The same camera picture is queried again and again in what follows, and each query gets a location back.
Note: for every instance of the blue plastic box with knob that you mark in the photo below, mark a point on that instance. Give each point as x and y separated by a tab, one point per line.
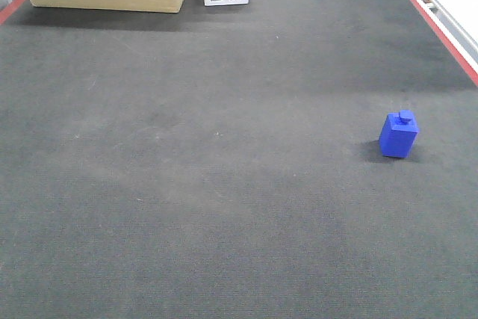
397	139

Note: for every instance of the conveyor with dark grey belt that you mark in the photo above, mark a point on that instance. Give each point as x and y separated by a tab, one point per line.
224	184

